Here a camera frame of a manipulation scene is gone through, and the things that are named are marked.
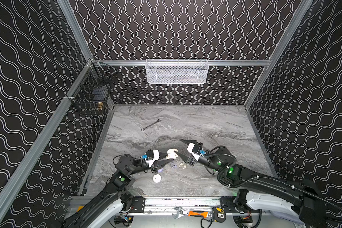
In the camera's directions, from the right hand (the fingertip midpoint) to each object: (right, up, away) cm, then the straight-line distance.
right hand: (179, 143), depth 64 cm
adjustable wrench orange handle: (+1, -37, +9) cm, 38 cm away
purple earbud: (-1, -18, +24) cm, 30 cm away
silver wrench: (-25, +4, +42) cm, 49 cm away
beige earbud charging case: (-3, -5, -1) cm, 6 cm away
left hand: (-2, -6, -2) cm, 7 cm away
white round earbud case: (-12, -23, +18) cm, 31 cm away
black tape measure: (+19, -36, +5) cm, 41 cm away
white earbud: (+5, -18, +24) cm, 31 cm away
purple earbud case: (-10, -20, +22) cm, 31 cm away
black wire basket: (-55, +27, +28) cm, 68 cm away
